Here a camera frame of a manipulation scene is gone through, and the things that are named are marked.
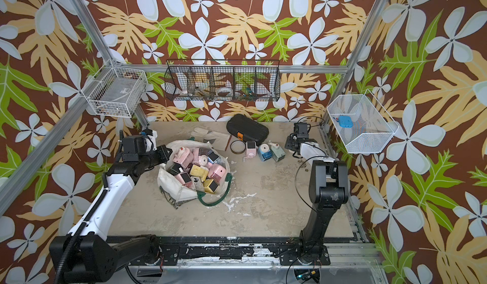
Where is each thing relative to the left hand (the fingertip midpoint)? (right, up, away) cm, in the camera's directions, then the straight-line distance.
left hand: (172, 147), depth 81 cm
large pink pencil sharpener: (+4, -5, +3) cm, 7 cm away
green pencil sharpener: (+49, -3, +18) cm, 52 cm away
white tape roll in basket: (+21, +29, +17) cm, 40 cm away
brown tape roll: (+28, 0, +28) cm, 40 cm away
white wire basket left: (-28, +26, +5) cm, 38 cm away
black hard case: (+34, +10, +30) cm, 46 cm away
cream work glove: (+16, +3, +30) cm, 34 cm away
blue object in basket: (+78, +12, +5) cm, 79 cm away
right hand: (+58, +3, +19) cm, 61 cm away
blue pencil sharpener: (+43, -4, +18) cm, 46 cm away
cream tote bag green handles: (+5, -15, -8) cm, 18 cm away
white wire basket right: (+85, +9, -3) cm, 86 cm away
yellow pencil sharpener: (+11, -11, +6) cm, 17 cm away
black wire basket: (+37, +35, +18) cm, 54 cm away
